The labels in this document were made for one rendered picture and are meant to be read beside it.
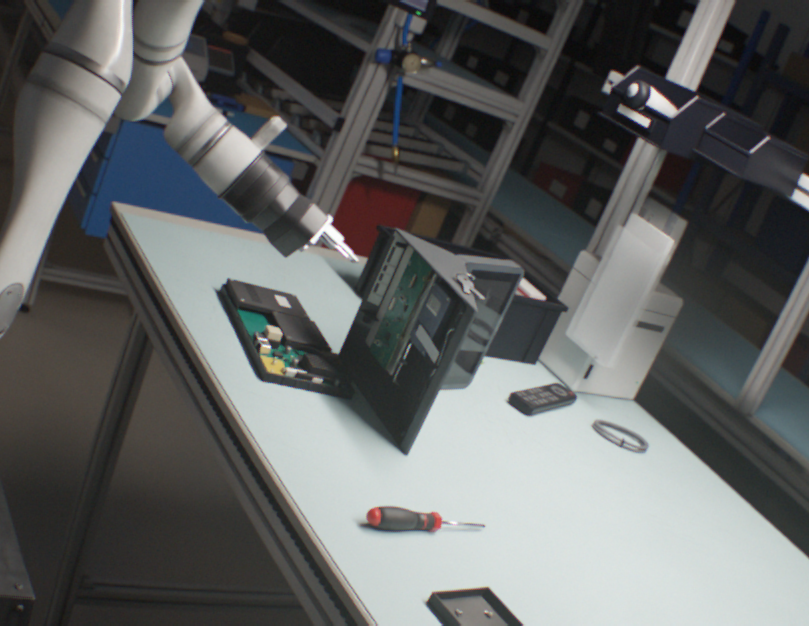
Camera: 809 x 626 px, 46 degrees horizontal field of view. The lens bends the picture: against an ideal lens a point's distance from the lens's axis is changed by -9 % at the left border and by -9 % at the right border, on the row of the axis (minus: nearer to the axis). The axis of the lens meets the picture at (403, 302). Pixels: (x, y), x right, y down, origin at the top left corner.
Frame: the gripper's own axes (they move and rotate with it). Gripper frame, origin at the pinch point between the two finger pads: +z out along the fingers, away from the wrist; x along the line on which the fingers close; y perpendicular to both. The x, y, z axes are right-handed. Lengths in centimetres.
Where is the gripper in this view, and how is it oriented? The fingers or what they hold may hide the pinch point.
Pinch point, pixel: (354, 260)
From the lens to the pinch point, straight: 129.7
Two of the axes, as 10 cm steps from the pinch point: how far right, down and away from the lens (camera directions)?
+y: -4.5, 6.8, -5.8
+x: 5.6, -2.9, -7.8
